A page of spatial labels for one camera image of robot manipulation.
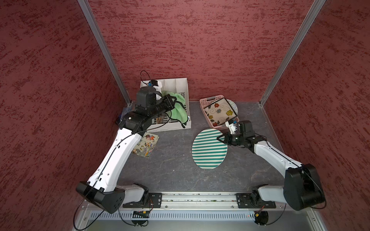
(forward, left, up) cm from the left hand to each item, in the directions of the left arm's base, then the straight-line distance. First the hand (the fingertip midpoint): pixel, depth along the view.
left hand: (175, 101), depth 67 cm
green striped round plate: (-10, -19, -34) cm, 40 cm away
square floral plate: (+23, -30, -35) cm, 52 cm away
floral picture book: (-3, +22, -39) cm, 45 cm away
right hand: (-6, -23, -27) cm, 37 cm away
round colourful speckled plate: (+26, -40, -30) cm, 56 cm away
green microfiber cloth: (-3, -1, -6) cm, 7 cm away
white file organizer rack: (+10, +8, -31) cm, 34 cm away
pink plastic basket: (+34, -20, -34) cm, 52 cm away
